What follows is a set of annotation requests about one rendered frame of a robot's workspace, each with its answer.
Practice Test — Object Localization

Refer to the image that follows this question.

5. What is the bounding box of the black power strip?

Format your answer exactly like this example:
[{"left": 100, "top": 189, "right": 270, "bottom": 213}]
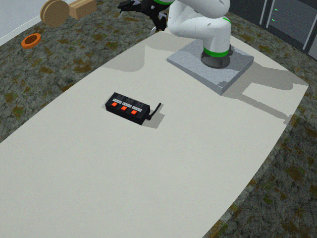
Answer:
[{"left": 105, "top": 92, "right": 161, "bottom": 125}]

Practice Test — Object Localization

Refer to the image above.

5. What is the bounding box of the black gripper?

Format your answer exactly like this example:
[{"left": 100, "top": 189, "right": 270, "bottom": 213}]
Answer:
[{"left": 117, "top": 0, "right": 167, "bottom": 35}]

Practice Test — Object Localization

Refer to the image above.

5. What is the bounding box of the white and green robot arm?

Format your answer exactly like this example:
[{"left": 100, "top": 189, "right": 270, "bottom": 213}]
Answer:
[{"left": 144, "top": 0, "right": 233, "bottom": 69}]

